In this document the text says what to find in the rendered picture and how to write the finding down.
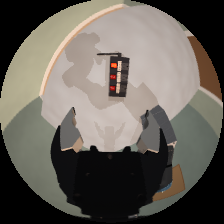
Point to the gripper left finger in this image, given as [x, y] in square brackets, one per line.
[67, 141]

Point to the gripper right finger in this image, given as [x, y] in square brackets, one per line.
[152, 143]

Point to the black power strip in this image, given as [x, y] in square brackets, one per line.
[118, 74]

